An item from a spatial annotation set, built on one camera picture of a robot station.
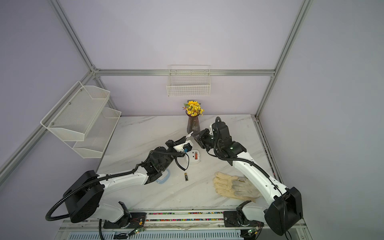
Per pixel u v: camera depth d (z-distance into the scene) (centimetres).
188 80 95
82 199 42
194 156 93
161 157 59
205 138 66
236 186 83
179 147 67
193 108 91
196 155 94
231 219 73
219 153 56
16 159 52
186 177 88
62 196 45
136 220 73
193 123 101
